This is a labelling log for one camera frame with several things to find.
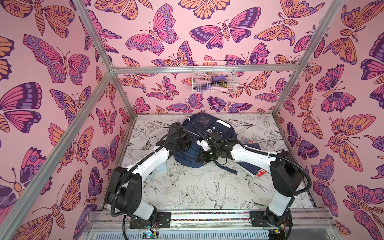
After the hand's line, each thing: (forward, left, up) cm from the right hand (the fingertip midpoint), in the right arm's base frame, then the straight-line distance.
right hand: (196, 158), depth 84 cm
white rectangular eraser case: (-2, +20, -9) cm, 22 cm away
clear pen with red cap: (+19, -38, -11) cm, 44 cm away
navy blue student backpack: (+27, -5, -3) cm, 28 cm away
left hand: (+10, -1, +8) cm, 13 cm away
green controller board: (-34, +23, -14) cm, 43 cm away
